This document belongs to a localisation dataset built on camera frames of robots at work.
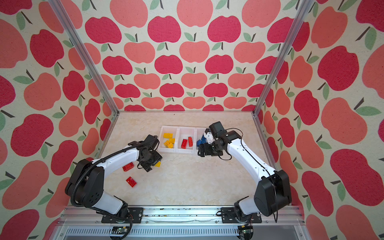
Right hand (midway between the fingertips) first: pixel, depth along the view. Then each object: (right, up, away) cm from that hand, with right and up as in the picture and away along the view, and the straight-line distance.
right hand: (208, 152), depth 82 cm
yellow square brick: (-22, +4, +20) cm, 30 cm away
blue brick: (-1, +5, +19) cm, 20 cm away
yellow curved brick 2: (-28, -7, 0) cm, 29 cm away
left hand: (-27, -8, +7) cm, 29 cm away
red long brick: (-10, +5, +20) cm, 23 cm away
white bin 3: (-4, +10, +20) cm, 22 cm away
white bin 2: (-15, +9, +23) cm, 30 cm away
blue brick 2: (-4, +4, +17) cm, 17 cm away
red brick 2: (-44, -17, +2) cm, 47 cm away
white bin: (-24, +12, +22) cm, 35 cm away
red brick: (-14, +2, +19) cm, 24 cm away
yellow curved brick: (-26, +8, +22) cm, 35 cm away
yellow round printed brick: (-25, +2, +17) cm, 30 cm away
